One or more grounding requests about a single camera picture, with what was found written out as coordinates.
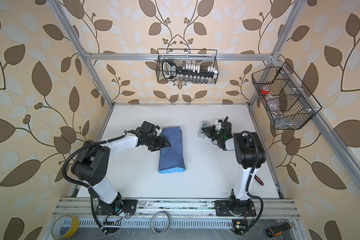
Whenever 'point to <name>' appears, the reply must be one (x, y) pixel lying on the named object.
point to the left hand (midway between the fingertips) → (168, 145)
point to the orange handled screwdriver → (276, 230)
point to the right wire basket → (287, 103)
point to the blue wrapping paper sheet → (171, 158)
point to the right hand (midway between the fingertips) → (202, 129)
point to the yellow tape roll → (56, 224)
